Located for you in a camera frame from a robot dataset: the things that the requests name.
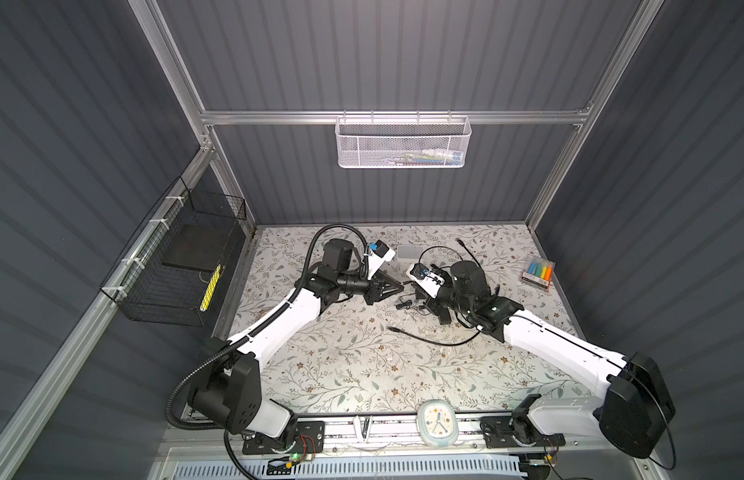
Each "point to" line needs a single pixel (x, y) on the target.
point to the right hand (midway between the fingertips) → (419, 283)
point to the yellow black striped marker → (210, 290)
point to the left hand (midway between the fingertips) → (401, 286)
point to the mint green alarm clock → (437, 423)
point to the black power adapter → (404, 305)
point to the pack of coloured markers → (539, 271)
